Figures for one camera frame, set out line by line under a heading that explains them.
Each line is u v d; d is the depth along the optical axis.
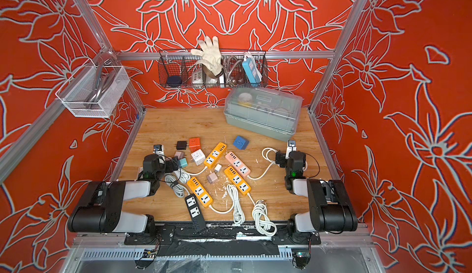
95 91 0.76
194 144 0.97
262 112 0.94
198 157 0.92
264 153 0.95
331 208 0.43
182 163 0.92
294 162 0.69
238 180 0.85
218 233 0.74
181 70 1.03
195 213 0.76
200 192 0.82
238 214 0.76
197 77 0.94
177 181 0.87
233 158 0.94
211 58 0.90
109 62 0.81
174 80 1.00
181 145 1.01
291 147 0.78
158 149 0.81
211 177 0.88
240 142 0.95
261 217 0.76
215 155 0.95
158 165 0.74
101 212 0.43
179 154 0.95
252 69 0.87
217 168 0.90
